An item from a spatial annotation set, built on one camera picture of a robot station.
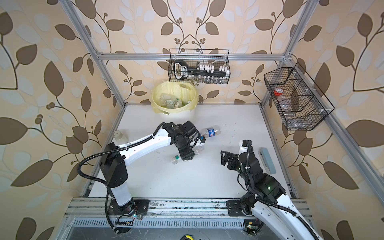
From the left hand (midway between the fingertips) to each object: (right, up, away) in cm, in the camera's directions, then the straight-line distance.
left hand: (191, 152), depth 80 cm
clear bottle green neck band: (-8, -2, -1) cm, 8 cm away
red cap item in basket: (+47, +33, 0) cm, 58 cm away
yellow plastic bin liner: (-4, +35, +17) cm, 40 cm away
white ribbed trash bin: (-4, +21, +2) cm, 21 cm away
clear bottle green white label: (-16, +30, +14) cm, 37 cm away
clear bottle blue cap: (+10, +9, +19) cm, 23 cm away
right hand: (+19, 0, -8) cm, 20 cm away
